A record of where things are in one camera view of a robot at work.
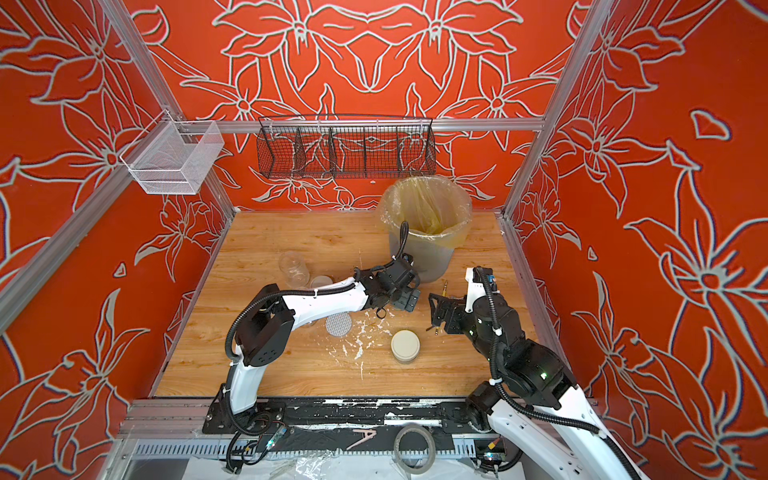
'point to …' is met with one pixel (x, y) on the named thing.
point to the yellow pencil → (444, 291)
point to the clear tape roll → (431, 444)
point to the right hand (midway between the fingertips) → (443, 294)
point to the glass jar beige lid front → (405, 346)
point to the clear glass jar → (295, 269)
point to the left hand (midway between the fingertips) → (406, 287)
